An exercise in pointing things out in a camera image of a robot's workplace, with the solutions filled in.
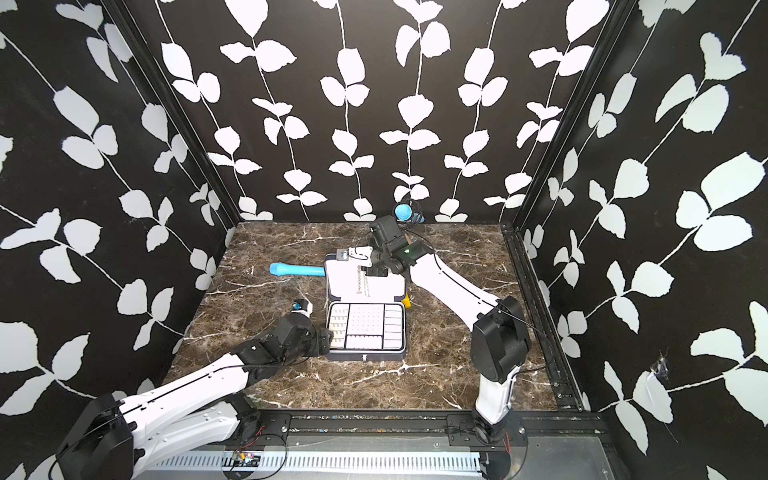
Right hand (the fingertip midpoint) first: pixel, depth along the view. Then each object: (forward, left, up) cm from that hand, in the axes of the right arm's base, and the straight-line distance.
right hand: (362, 246), depth 85 cm
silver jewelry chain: (-6, 0, -10) cm, 11 cm away
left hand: (-19, +11, -15) cm, 27 cm away
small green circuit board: (-49, +26, -23) cm, 60 cm away
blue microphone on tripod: (+10, -12, +4) cm, 16 cm away
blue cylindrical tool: (+5, +31, -19) cm, 36 cm away
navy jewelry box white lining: (-13, -1, -15) cm, 20 cm away
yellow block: (-6, -13, -21) cm, 26 cm away
